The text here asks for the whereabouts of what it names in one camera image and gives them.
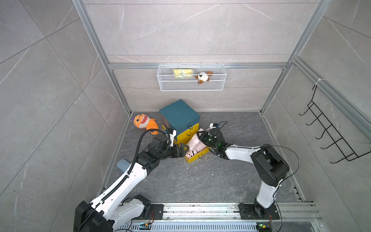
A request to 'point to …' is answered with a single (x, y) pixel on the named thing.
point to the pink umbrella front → (192, 153)
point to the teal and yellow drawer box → (185, 121)
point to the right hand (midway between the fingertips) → (197, 133)
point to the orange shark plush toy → (142, 121)
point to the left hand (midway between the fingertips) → (185, 146)
